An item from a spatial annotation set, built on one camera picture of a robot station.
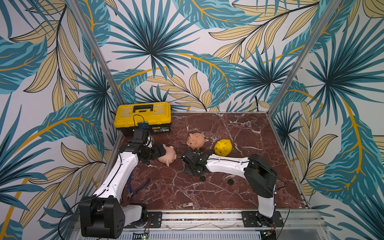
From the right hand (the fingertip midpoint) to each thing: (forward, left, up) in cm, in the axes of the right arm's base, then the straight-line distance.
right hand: (187, 170), depth 88 cm
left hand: (+4, +15, +11) cm, 19 cm away
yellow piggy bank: (+11, -22, +7) cm, 25 cm away
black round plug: (-4, -9, -3) cm, 10 cm away
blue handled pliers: (-12, +30, -1) cm, 33 cm away
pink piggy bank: (+7, +10, +6) cm, 13 cm away
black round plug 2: (-7, -25, -1) cm, 26 cm away
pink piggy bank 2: (+16, -6, +7) cm, 19 cm away
